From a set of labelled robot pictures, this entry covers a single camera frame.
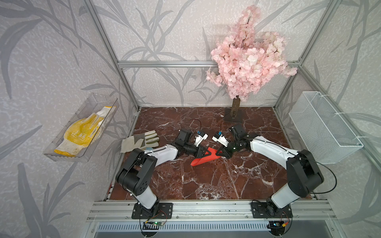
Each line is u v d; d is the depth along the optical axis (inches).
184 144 28.5
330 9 28.2
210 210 29.7
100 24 30.2
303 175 17.7
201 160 33.3
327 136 24.2
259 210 28.8
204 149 32.2
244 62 24.0
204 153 31.1
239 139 26.8
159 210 28.4
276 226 29.5
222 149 29.5
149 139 39.6
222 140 30.2
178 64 74.0
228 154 29.1
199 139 31.6
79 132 25.0
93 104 30.2
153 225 28.4
